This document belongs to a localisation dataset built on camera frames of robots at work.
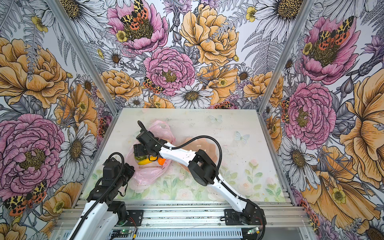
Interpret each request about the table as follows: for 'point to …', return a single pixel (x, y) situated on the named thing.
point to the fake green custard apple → (139, 159)
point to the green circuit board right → (255, 230)
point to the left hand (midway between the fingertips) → (134, 171)
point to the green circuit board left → (122, 231)
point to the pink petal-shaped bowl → (208, 146)
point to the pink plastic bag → (142, 174)
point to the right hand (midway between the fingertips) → (139, 154)
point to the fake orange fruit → (161, 161)
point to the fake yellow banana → (147, 160)
